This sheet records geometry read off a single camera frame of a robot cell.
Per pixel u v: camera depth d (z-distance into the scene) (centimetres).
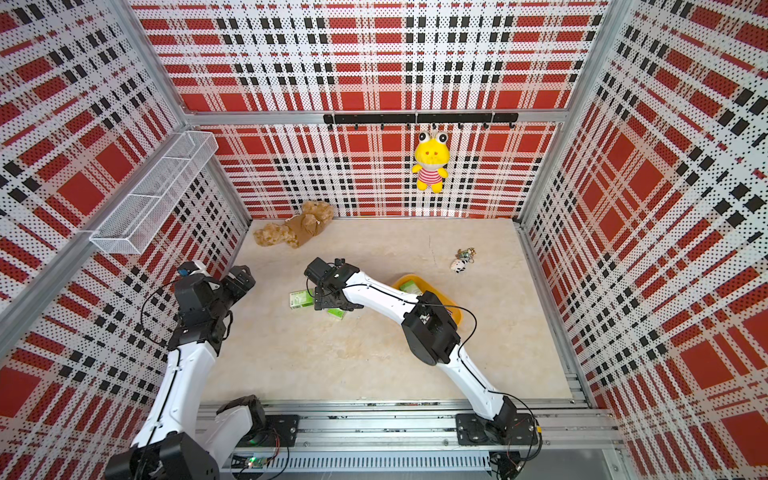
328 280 67
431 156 91
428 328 55
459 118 89
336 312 93
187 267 68
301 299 96
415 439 73
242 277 72
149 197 74
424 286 97
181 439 40
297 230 107
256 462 69
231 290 71
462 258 108
